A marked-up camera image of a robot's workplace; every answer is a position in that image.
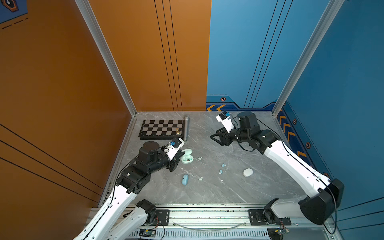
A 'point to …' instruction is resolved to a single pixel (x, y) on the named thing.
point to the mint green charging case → (186, 158)
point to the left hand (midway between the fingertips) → (182, 149)
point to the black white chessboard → (161, 129)
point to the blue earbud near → (221, 172)
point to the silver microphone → (186, 118)
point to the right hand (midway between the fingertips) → (213, 134)
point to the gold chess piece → (178, 132)
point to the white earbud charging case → (247, 172)
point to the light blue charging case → (185, 180)
